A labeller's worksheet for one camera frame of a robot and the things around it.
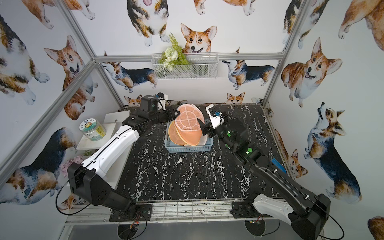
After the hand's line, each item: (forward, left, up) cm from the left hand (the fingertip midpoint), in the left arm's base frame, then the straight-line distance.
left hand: (179, 108), depth 77 cm
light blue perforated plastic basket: (-9, +6, -25) cm, 27 cm away
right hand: (-9, -16, +9) cm, 20 cm away
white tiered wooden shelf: (+3, +42, -15) cm, 45 cm away
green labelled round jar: (-12, +40, -1) cm, 42 cm away
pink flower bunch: (-28, +47, -5) cm, 55 cm away
